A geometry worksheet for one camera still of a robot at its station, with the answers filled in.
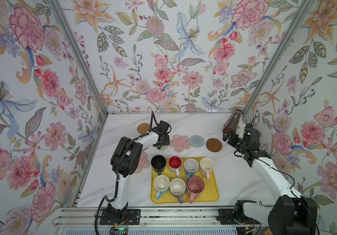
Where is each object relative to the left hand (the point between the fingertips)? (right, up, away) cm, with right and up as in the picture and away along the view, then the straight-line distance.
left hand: (166, 142), depth 102 cm
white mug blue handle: (+15, -13, -14) cm, 24 cm away
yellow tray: (+24, -26, -21) cm, 41 cm away
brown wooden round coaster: (+33, -2, 0) cm, 33 cm away
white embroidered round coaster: (-3, -3, -1) cm, 4 cm away
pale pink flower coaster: (-14, -12, -9) cm, 21 cm away
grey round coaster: (+21, 0, +2) cm, 21 cm away
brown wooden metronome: (+46, +13, -1) cm, 48 cm away
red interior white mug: (+5, -12, -10) cm, 17 cm away
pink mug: (+16, -22, -20) cm, 34 cm away
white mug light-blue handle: (-3, -22, -18) cm, 29 cm away
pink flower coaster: (+9, -1, +1) cm, 9 cm away
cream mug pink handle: (+24, -12, -17) cm, 31 cm away
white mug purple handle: (+6, -24, -18) cm, 31 cm away
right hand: (+37, +5, -16) cm, 41 cm away
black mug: (-5, -11, -17) cm, 21 cm away
